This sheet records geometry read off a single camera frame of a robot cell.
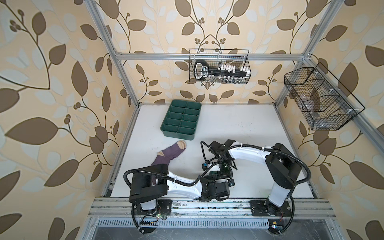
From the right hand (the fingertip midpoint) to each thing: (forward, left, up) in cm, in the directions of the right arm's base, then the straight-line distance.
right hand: (221, 177), depth 83 cm
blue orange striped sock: (+2, +4, 0) cm, 4 cm away
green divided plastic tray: (+39, +23, +5) cm, 46 cm away
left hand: (-1, +3, +1) cm, 3 cm away
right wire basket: (+24, -51, +33) cm, 66 cm away
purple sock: (+14, +33, 0) cm, 36 cm away
